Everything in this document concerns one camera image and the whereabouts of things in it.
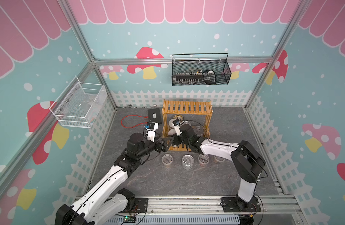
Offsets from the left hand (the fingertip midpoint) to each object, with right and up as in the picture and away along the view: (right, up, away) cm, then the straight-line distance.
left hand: (167, 138), depth 74 cm
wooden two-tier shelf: (+11, +8, +21) cm, 25 cm away
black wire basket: (+15, +42, +18) cm, 48 cm away
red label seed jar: (+21, -15, +11) cm, 28 cm away
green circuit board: (-20, -42, -1) cm, 47 cm away
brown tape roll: (+6, +13, +38) cm, 41 cm away
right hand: (+2, +2, +16) cm, 16 cm away
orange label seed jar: (-1, -15, +11) cm, 18 cm away
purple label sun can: (+19, +3, +20) cm, 28 cm away
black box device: (-13, +14, +38) cm, 43 cm away
